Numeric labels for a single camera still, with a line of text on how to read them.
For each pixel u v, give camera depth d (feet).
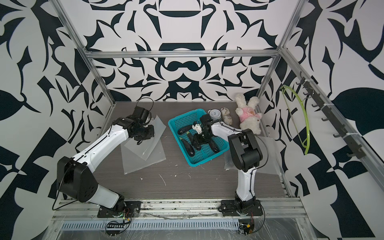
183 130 3.26
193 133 2.86
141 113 2.17
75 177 1.38
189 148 3.00
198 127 2.98
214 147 3.02
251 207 2.25
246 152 1.69
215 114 3.55
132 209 2.44
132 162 2.95
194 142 3.05
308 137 2.17
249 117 3.30
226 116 3.54
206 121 2.62
